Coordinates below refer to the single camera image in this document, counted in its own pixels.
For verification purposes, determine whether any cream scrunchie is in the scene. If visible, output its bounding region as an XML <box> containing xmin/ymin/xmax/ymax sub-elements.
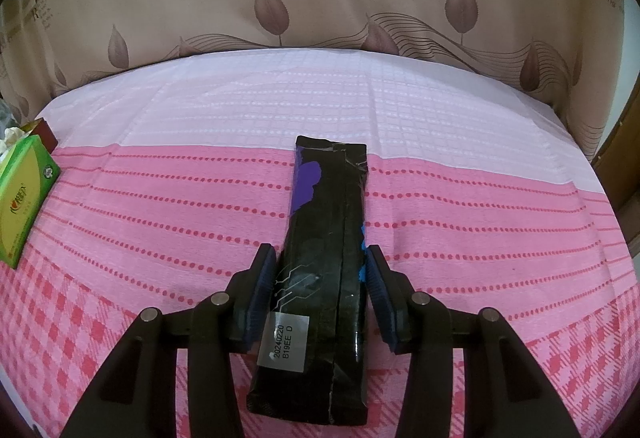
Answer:
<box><xmin>0</xmin><ymin>127</ymin><xmax>27</xmax><ymax>157</ymax></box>

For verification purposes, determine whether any brown wooden furniture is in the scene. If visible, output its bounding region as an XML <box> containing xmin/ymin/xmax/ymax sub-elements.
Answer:
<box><xmin>592</xmin><ymin>78</ymin><xmax>640</xmax><ymax>223</ymax></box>

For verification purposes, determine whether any green tissue box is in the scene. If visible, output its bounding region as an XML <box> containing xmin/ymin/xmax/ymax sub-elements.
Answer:
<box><xmin>0</xmin><ymin>135</ymin><xmax>62</xmax><ymax>269</ymax></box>

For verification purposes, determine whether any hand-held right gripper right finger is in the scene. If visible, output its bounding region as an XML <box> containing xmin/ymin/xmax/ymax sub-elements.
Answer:
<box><xmin>364</xmin><ymin>245</ymin><xmax>583</xmax><ymax>438</ymax></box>

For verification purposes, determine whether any gold and red tin box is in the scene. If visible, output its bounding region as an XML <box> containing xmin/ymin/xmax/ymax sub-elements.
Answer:
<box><xmin>20</xmin><ymin>118</ymin><xmax>57</xmax><ymax>153</ymax></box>

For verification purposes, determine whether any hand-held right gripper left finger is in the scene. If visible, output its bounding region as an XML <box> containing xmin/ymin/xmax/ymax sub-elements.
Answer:
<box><xmin>59</xmin><ymin>243</ymin><xmax>278</xmax><ymax>438</ymax></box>

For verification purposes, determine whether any black packet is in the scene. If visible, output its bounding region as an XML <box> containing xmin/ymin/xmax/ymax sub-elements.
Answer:
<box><xmin>246</xmin><ymin>134</ymin><xmax>370</xmax><ymax>428</ymax></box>

